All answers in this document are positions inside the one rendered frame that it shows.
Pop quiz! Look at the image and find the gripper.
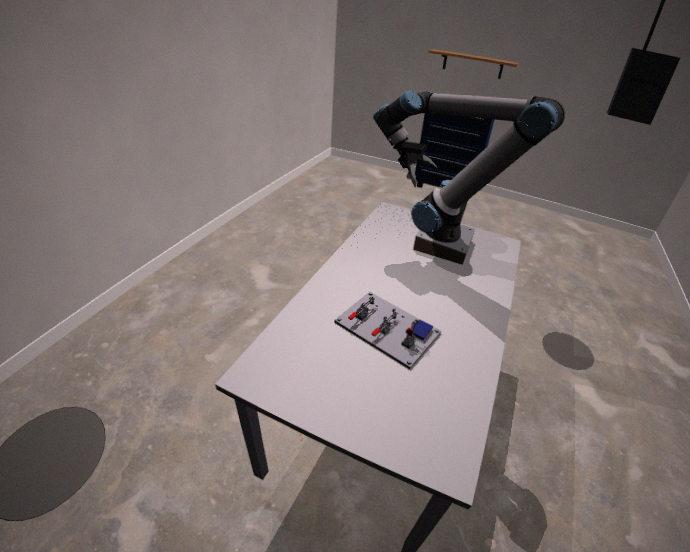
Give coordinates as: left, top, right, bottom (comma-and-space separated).
393, 137, 438, 187

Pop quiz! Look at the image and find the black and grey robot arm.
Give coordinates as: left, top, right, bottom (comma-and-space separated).
373, 91, 565, 243

